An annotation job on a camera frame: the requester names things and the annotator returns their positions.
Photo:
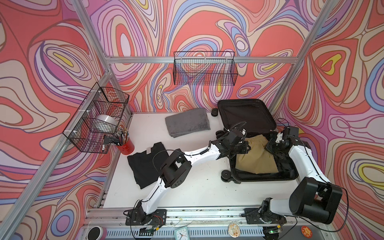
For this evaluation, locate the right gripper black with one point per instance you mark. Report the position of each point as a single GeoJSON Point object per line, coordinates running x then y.
{"type": "Point", "coordinates": [269, 147]}

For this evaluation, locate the pink cylinder black top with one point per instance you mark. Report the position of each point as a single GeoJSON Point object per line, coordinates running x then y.
{"type": "Point", "coordinates": [97, 233]}

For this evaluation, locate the red pen cup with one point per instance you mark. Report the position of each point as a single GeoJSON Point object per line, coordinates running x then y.
{"type": "Point", "coordinates": [124, 143]}

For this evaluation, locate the grey towel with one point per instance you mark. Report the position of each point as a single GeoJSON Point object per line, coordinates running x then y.
{"type": "Point", "coordinates": [192, 121]}

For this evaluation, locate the small white clock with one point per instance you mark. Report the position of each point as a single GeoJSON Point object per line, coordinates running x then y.
{"type": "Point", "coordinates": [182, 233]}

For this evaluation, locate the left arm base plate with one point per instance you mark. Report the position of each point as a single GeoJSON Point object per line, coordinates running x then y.
{"type": "Point", "coordinates": [137, 217]}

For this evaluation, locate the black wire basket on left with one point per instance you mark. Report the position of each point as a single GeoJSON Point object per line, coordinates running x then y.
{"type": "Point", "coordinates": [99, 101]}

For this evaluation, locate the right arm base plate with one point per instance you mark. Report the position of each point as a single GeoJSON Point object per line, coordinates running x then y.
{"type": "Point", "coordinates": [260, 216]}

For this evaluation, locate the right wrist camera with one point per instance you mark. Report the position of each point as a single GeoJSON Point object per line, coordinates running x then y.
{"type": "Point", "coordinates": [290, 131]}

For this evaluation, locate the red round sticker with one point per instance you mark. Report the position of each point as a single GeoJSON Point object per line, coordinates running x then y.
{"type": "Point", "coordinates": [306, 232]}

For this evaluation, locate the black wire basket on back wall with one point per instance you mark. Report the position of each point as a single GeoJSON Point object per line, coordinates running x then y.
{"type": "Point", "coordinates": [205, 68]}

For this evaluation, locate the black t-shirt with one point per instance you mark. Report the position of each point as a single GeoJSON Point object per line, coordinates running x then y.
{"type": "Point", "coordinates": [146, 167]}

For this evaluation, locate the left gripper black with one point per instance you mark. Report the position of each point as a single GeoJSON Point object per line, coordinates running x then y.
{"type": "Point", "coordinates": [245, 145]}

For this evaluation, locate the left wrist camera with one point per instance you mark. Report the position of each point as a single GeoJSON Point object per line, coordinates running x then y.
{"type": "Point", "coordinates": [234, 137]}

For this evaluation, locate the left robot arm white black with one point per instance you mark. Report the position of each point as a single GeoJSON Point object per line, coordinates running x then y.
{"type": "Point", "coordinates": [174, 172]}

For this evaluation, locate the round food badge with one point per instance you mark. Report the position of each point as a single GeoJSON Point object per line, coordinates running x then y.
{"type": "Point", "coordinates": [234, 230]}

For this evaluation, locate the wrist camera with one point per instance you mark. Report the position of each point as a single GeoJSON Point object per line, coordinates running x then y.
{"type": "Point", "coordinates": [234, 137]}
{"type": "Point", "coordinates": [290, 131]}

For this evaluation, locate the khaki shorts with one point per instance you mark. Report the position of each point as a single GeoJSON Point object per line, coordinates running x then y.
{"type": "Point", "coordinates": [258, 160]}

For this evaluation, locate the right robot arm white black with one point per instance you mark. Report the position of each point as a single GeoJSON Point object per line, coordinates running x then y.
{"type": "Point", "coordinates": [315, 198]}

